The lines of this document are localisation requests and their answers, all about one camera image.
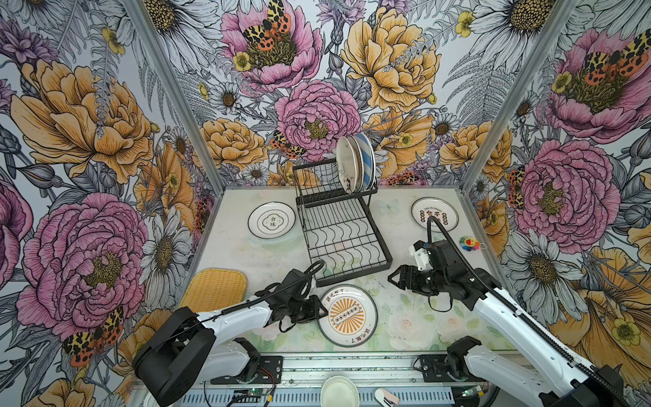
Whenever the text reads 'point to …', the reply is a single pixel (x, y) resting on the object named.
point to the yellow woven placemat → (210, 288)
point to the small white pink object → (386, 398)
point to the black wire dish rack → (343, 237)
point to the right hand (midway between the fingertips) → (398, 289)
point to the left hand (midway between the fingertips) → (322, 321)
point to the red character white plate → (443, 209)
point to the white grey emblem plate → (271, 220)
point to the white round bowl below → (339, 391)
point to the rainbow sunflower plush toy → (470, 243)
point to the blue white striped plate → (370, 160)
